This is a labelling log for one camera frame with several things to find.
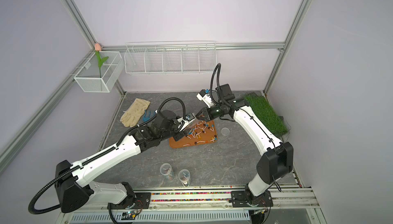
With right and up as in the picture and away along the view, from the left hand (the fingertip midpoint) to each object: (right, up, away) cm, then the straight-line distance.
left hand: (186, 124), depth 75 cm
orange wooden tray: (+9, -8, +22) cm, 25 cm away
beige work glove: (-42, +3, +32) cm, 53 cm away
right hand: (+5, +4, +1) cm, 6 cm away
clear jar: (-11, -24, +3) cm, 27 cm away
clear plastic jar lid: (+23, -8, +24) cm, 34 cm away
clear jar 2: (-1, -26, +1) cm, 26 cm away
